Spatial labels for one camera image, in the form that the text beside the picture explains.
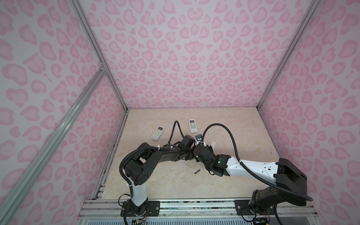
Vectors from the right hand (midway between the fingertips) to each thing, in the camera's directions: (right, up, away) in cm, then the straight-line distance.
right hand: (198, 146), depth 83 cm
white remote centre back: (-2, +11, +24) cm, 26 cm away
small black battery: (0, -16, +3) cm, 16 cm away
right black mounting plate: (+22, -31, -9) cm, 39 cm away
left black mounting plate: (-26, -31, -9) cm, 41 cm away
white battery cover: (+12, -2, +16) cm, 20 cm away
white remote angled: (-28, +6, +21) cm, 35 cm away
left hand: (+3, -6, +8) cm, 10 cm away
